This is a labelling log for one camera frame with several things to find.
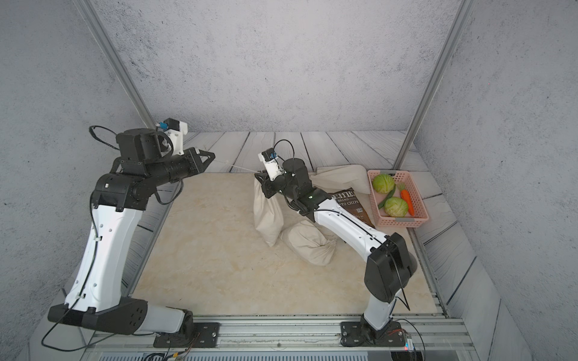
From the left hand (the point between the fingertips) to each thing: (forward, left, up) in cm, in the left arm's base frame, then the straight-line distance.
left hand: (214, 152), depth 63 cm
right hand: (+5, -11, -14) cm, 19 cm away
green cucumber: (+21, -68, -44) cm, 84 cm away
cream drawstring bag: (-7, -28, -39) cm, 48 cm away
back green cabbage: (+23, -64, -39) cm, 78 cm away
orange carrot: (+19, -75, -43) cm, 88 cm away
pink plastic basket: (+7, -77, -41) cm, 87 cm away
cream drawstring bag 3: (+26, -42, -37) cm, 62 cm away
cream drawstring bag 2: (0, -12, -30) cm, 32 cm away
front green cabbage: (+9, -66, -39) cm, 77 cm away
